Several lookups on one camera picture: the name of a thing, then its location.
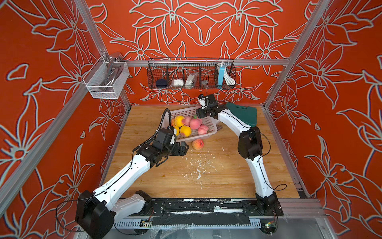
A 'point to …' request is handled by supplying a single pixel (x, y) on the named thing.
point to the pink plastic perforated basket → (213, 125)
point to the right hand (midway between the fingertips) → (198, 108)
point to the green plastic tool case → (246, 115)
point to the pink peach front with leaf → (187, 120)
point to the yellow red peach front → (179, 121)
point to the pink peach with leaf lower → (192, 123)
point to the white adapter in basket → (179, 82)
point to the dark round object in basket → (161, 83)
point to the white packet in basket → (189, 81)
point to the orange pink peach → (198, 144)
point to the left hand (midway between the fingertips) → (181, 146)
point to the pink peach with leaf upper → (202, 129)
